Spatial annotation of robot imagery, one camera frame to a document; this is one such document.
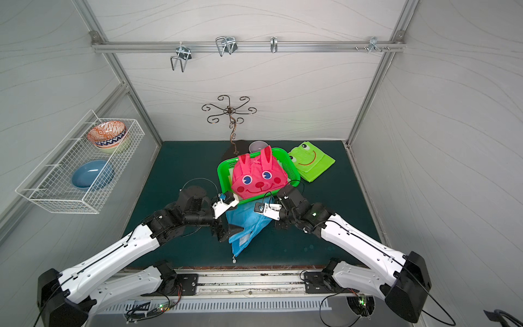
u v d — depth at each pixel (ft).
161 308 2.22
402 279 1.27
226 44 2.51
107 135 2.40
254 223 2.51
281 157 3.44
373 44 2.51
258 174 3.21
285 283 2.46
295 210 1.85
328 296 2.09
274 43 2.38
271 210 2.10
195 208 1.86
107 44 2.62
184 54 2.57
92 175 2.17
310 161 3.62
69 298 1.27
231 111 2.97
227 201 1.97
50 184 1.93
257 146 3.75
